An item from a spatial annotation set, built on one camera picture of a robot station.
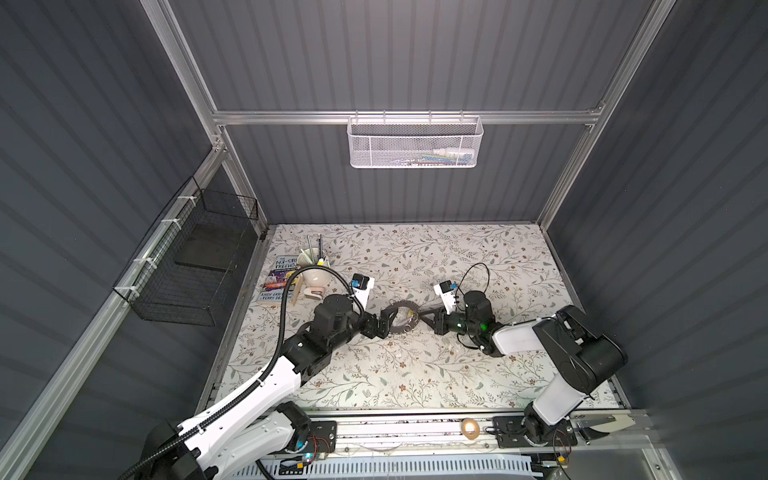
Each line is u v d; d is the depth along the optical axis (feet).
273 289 3.26
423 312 2.97
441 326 2.60
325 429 2.47
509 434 2.39
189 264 2.41
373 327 2.17
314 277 3.21
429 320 2.78
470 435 2.43
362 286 2.11
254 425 1.88
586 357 1.56
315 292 3.25
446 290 2.70
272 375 1.64
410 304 3.15
